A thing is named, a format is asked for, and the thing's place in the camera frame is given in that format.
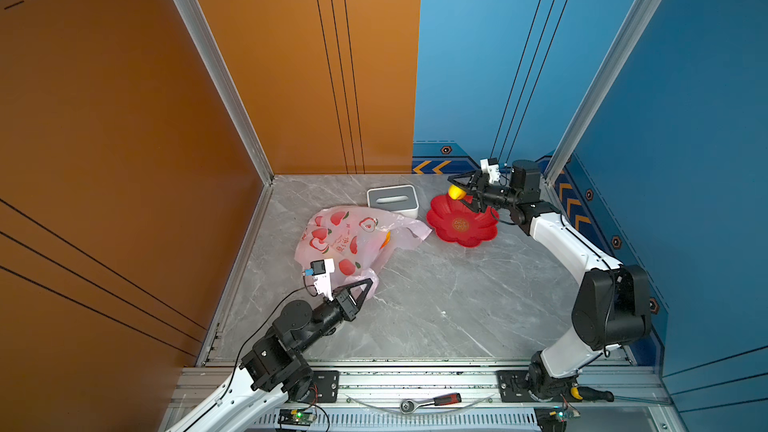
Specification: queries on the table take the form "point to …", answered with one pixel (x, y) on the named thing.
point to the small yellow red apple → (456, 193)
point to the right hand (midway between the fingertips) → (449, 187)
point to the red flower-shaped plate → (456, 221)
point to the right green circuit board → (551, 419)
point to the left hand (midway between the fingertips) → (374, 283)
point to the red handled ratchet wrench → (408, 406)
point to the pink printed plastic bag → (353, 237)
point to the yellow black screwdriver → (590, 394)
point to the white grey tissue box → (401, 200)
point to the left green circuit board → (301, 417)
